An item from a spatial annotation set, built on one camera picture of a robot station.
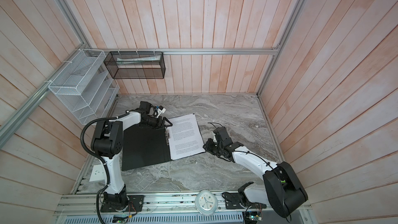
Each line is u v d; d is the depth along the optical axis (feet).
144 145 2.96
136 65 3.37
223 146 2.21
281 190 1.37
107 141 1.82
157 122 2.94
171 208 2.40
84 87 2.36
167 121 3.04
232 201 2.41
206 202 2.35
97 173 2.62
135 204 2.40
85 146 1.64
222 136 2.24
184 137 3.21
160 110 3.11
